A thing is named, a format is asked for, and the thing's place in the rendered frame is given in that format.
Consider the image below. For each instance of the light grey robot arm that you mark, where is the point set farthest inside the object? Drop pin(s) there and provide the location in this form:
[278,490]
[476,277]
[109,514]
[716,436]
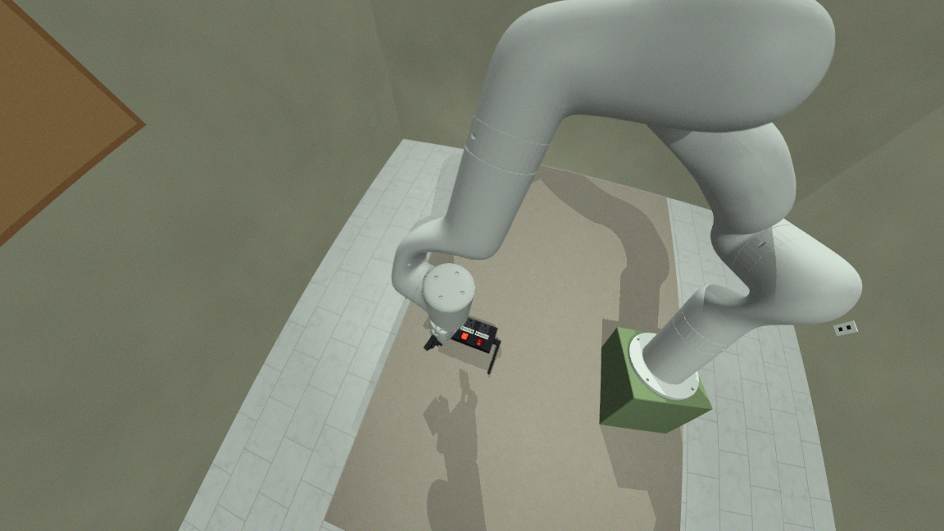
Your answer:
[723,67]

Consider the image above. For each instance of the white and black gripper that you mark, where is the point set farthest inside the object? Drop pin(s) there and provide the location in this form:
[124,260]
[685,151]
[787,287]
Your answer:
[437,338]

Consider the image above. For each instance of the black power strip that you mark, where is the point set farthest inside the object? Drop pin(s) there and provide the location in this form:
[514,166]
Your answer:
[478,335]

